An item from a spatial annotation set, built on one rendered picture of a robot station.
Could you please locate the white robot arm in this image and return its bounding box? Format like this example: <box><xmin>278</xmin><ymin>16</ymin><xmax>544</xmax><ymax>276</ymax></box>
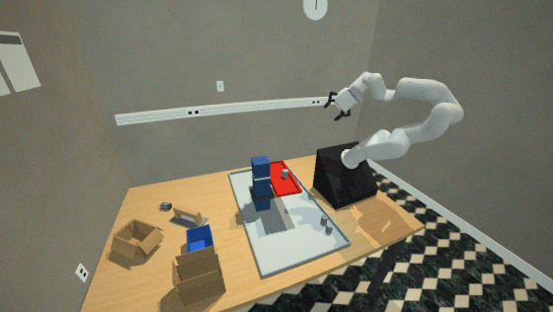
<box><xmin>341</xmin><ymin>72</ymin><xmax>464</xmax><ymax>169</ymax></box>

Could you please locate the blue open bin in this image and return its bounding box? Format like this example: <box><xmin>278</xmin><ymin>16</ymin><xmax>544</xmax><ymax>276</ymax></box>
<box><xmin>186</xmin><ymin>224</ymin><xmax>214</xmax><ymax>253</ymax></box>

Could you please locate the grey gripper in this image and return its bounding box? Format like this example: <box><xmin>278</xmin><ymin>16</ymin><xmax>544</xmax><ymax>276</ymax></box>
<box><xmin>323</xmin><ymin>88</ymin><xmax>356</xmax><ymax>120</ymax></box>

